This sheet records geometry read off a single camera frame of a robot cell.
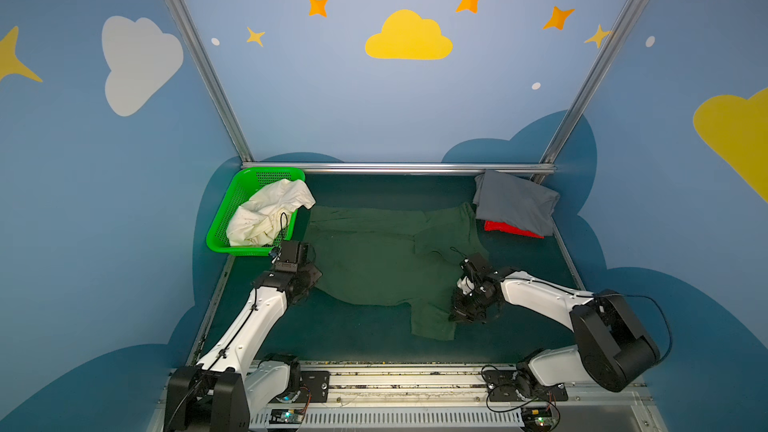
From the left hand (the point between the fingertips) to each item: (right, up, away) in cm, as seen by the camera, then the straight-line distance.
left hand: (319, 273), depth 86 cm
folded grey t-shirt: (+62, +23, +21) cm, 70 cm away
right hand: (+39, -12, 0) cm, 41 cm away
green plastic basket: (-34, +29, +26) cm, 51 cm away
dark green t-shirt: (+23, +2, +16) cm, 28 cm away
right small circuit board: (+57, -32, -15) cm, 67 cm away
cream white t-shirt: (-22, +16, +14) cm, 31 cm away
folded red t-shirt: (+59, +13, +16) cm, 62 cm away
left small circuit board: (-5, -31, -15) cm, 35 cm away
